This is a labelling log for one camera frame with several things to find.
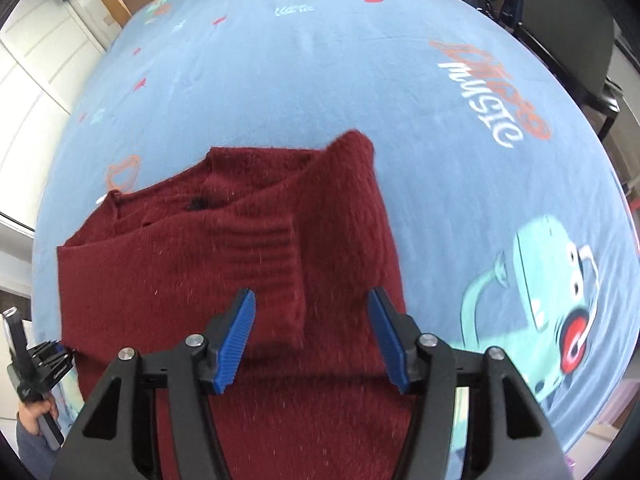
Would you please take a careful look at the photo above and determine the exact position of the white wardrobe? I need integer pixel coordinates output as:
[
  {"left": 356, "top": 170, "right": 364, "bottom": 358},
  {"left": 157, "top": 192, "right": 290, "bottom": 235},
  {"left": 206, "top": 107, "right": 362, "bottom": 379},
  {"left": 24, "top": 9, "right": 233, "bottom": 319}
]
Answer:
[{"left": 0, "top": 0, "right": 109, "bottom": 241}]

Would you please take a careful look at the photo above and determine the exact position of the person's left forearm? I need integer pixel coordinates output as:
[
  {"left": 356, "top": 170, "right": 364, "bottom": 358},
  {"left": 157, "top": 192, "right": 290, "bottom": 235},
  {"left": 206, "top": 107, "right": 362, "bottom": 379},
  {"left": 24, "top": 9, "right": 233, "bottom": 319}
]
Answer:
[{"left": 14, "top": 420, "right": 59, "bottom": 480}]

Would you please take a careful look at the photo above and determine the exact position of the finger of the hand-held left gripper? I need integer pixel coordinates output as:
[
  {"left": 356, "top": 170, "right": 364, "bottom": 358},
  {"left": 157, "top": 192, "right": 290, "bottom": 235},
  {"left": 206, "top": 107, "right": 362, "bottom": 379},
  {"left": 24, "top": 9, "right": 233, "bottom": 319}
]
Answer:
[{"left": 50, "top": 341, "right": 77, "bottom": 379}]

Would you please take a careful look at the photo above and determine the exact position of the dark red knit sweater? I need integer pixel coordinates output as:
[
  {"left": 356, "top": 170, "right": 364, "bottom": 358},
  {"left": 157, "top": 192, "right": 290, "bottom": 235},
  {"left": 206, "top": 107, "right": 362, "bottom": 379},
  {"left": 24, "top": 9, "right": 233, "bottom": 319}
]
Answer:
[{"left": 56, "top": 130, "right": 426, "bottom": 480}]

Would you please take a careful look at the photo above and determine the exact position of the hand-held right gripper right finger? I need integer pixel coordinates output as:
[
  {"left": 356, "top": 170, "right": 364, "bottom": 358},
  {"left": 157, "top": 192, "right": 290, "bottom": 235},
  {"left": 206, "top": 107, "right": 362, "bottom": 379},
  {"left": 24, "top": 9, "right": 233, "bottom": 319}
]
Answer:
[{"left": 368, "top": 287, "right": 574, "bottom": 480}]

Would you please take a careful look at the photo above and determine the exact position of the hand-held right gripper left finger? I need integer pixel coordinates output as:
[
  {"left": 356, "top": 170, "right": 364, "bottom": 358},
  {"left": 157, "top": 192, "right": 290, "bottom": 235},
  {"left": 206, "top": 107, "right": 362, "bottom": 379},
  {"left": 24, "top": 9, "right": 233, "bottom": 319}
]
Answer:
[{"left": 50, "top": 288, "right": 257, "bottom": 480}]

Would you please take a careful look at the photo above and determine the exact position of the blue printed bed sheet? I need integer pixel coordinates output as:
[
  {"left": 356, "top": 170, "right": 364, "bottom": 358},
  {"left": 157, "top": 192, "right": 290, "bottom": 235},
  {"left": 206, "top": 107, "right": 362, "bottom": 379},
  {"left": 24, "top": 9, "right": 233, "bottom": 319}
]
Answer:
[{"left": 31, "top": 0, "right": 640, "bottom": 461}]

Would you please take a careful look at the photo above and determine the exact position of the person's left hand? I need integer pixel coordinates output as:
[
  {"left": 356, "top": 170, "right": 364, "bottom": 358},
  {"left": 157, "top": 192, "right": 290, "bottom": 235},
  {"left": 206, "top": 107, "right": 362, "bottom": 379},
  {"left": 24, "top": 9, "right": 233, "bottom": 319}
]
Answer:
[{"left": 17, "top": 399, "right": 60, "bottom": 435}]

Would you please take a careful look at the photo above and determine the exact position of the dark grey chair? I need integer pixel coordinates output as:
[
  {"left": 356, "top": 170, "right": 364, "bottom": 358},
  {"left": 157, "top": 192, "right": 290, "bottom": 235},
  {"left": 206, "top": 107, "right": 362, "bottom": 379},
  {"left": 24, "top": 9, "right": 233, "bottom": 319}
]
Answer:
[{"left": 501, "top": 0, "right": 622, "bottom": 139}]

